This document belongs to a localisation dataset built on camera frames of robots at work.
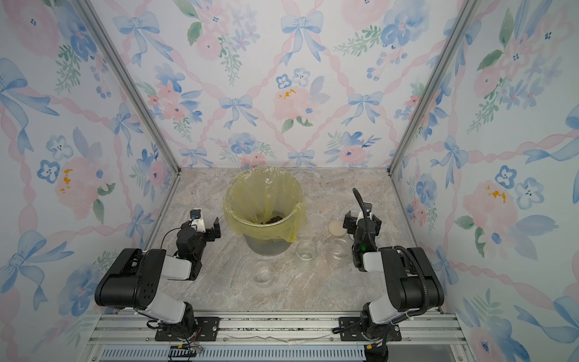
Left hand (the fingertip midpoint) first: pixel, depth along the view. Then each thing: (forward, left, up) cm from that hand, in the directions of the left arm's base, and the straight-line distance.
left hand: (207, 217), depth 92 cm
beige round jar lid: (-1, -54, -7) cm, 54 cm away
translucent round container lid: (+4, -45, -8) cm, 46 cm away
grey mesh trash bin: (-9, -24, -8) cm, 27 cm away
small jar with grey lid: (-20, -24, -8) cm, 32 cm away
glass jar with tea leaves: (-10, -41, -8) cm, 43 cm away
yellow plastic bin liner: (+3, -24, +7) cm, 26 cm away
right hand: (+2, -64, +1) cm, 64 cm away
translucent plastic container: (-12, -53, -7) cm, 55 cm away
